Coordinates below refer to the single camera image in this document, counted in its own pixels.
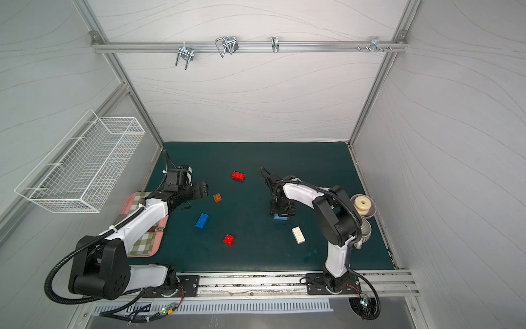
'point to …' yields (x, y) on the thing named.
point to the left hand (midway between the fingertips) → (199, 188)
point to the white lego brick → (298, 235)
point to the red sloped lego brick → (238, 176)
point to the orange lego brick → (217, 197)
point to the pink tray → (160, 235)
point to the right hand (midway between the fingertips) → (279, 214)
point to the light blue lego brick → (277, 217)
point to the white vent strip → (169, 308)
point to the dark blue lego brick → (203, 221)
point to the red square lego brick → (229, 240)
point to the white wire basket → (80, 173)
